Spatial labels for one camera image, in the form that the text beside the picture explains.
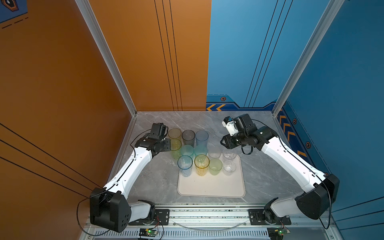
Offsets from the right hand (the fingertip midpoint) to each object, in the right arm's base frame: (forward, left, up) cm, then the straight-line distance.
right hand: (223, 140), depth 78 cm
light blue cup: (+8, +11, -9) cm, 16 cm away
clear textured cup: (0, +4, -12) cm, 12 cm away
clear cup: (-6, -5, -20) cm, 22 cm away
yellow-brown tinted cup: (+13, +28, -11) cm, 33 cm away
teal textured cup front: (+3, +12, -13) cm, 18 cm away
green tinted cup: (+5, +27, -12) cm, 30 cm away
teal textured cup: (+3, +20, -13) cm, 24 cm away
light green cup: (-5, +3, -20) cm, 21 cm away
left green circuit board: (-37, +38, -22) cm, 58 cm away
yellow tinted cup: (-5, +11, -14) cm, 19 cm away
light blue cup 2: (-6, +21, -14) cm, 26 cm away
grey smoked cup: (+9, +19, -8) cm, 23 cm away
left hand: (+3, +32, -5) cm, 33 cm away
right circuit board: (-38, -23, -23) cm, 50 cm away
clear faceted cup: (+2, -6, -19) cm, 20 cm away
